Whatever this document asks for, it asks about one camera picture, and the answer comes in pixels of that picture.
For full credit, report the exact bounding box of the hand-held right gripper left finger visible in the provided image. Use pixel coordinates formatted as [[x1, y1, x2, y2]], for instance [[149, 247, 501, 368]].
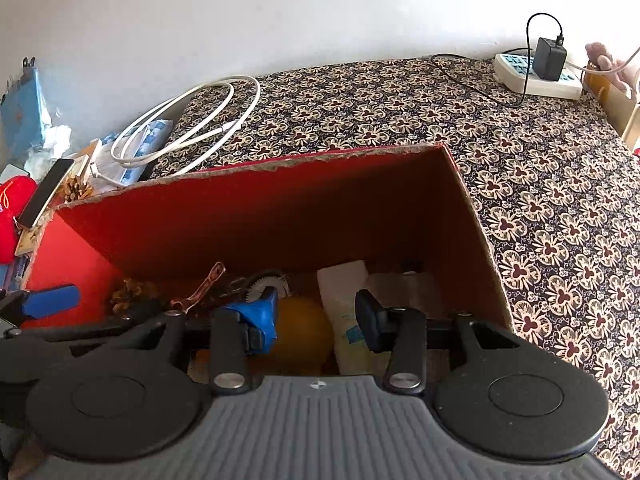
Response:
[[135, 285, 279, 396]]

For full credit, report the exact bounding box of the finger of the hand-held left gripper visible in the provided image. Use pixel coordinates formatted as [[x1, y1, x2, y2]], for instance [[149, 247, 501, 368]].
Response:
[[0, 284, 81, 333], [0, 320, 151, 357]]

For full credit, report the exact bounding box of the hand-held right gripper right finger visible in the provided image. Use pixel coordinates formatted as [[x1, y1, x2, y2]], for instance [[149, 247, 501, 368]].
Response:
[[354, 289, 521, 394]]

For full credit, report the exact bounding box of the white tube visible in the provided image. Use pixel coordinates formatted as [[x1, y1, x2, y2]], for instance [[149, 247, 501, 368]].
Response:
[[316, 259, 386, 376]]

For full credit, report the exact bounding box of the orange ball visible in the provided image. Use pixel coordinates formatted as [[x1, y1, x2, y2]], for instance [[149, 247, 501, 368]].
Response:
[[272, 296, 335, 376]]

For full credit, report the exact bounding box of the red cardboard box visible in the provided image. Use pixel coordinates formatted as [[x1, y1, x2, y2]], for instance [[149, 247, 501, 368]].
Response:
[[22, 142, 515, 376]]

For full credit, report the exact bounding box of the blue printed cloth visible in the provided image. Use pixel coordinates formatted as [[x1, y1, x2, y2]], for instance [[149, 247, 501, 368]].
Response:
[[0, 259, 28, 293]]

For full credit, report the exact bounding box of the rose gold clip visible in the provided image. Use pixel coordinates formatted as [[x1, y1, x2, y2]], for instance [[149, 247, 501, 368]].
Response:
[[170, 261, 226, 311]]

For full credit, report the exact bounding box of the pine cone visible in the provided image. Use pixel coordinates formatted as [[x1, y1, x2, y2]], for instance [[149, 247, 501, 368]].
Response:
[[59, 176, 96, 202], [110, 279, 161, 313]]

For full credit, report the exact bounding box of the red hat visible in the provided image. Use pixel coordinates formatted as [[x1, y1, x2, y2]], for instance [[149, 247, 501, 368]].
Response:
[[0, 175, 40, 264]]

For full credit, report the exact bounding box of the smartphone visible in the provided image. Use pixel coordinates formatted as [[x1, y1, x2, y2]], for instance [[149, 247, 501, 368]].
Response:
[[16, 158, 76, 229]]

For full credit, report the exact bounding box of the white crumpled plastic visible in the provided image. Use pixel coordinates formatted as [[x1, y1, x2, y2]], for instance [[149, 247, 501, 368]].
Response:
[[25, 122, 72, 171]]

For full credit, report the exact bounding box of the floral patterned blanket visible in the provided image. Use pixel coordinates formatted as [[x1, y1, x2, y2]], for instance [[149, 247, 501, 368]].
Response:
[[150, 55, 640, 478]]

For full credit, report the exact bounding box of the blue paper bag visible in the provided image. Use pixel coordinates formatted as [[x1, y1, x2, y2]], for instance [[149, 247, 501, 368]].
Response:
[[0, 57, 53, 161]]

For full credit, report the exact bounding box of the blue patterned packet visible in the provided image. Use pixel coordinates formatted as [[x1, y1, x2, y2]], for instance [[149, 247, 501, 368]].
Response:
[[95, 119, 174, 184]]

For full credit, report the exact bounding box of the white power strip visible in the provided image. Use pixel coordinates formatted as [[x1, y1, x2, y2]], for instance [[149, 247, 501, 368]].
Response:
[[494, 52, 585, 100]]

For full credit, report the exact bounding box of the black charger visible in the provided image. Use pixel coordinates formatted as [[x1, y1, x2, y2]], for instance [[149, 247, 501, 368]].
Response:
[[532, 36, 568, 82]]

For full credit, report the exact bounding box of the brown cardboard box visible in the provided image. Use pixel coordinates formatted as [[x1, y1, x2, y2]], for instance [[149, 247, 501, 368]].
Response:
[[585, 67, 640, 146]]

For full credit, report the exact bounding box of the pink plush toy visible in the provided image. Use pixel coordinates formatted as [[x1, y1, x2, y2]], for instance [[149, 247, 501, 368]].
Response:
[[585, 42, 633, 93]]

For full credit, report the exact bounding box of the coiled white cable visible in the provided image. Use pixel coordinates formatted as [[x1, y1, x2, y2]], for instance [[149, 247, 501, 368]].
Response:
[[87, 75, 262, 183]]

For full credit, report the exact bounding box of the black cable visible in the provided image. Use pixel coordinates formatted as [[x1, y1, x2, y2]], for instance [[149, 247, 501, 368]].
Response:
[[431, 12, 566, 108]]

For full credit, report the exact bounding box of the grey hanging cable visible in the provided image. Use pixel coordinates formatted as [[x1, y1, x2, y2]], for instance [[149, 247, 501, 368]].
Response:
[[567, 47, 640, 73]]

